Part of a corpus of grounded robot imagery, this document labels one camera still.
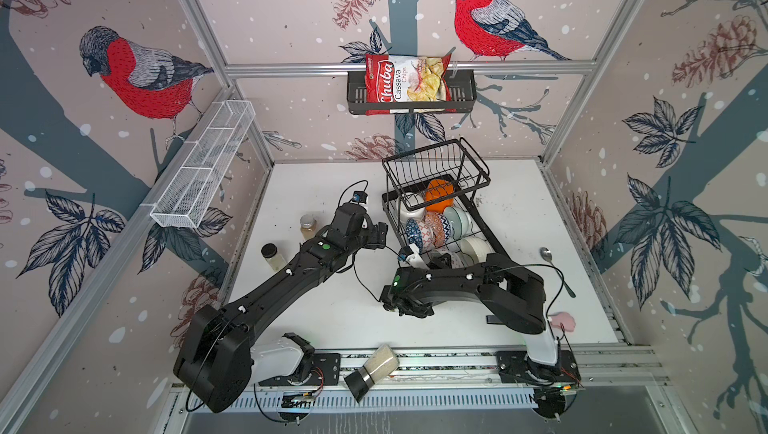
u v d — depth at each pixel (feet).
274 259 2.72
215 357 1.29
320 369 2.39
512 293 1.64
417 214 3.19
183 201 2.30
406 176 2.95
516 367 2.40
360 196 2.38
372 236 2.41
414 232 3.19
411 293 1.93
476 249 2.74
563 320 2.63
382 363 2.29
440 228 2.92
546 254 3.06
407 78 2.87
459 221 2.95
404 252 2.51
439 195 2.61
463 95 3.10
